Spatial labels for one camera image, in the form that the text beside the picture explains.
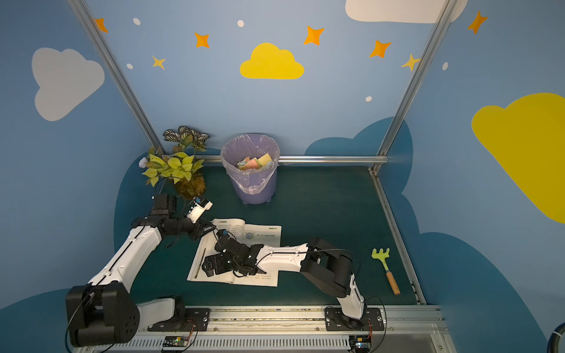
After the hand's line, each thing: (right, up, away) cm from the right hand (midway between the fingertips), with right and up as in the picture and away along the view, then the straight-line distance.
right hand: (214, 263), depth 80 cm
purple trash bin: (+17, +24, +21) cm, 36 cm away
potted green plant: (-17, +37, +8) cm, 42 cm away
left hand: (-3, +14, +4) cm, 15 cm away
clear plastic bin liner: (+7, +47, +20) cm, 51 cm away
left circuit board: (-10, -23, -8) cm, 27 cm away
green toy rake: (+66, 0, +7) cm, 66 cm away
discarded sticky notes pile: (+12, +40, +23) cm, 47 cm away
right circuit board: (+52, -24, -8) cm, 58 cm away
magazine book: (+9, +8, +15) cm, 19 cm away
